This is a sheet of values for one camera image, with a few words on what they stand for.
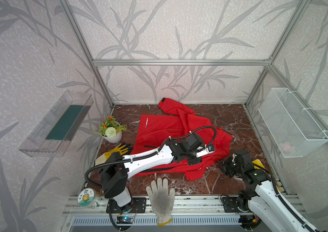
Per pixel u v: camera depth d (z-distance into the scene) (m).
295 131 0.61
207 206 0.75
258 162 0.87
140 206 0.74
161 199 0.75
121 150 0.91
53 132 0.65
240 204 0.67
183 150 0.57
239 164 0.64
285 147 0.73
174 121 1.05
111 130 0.85
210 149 0.65
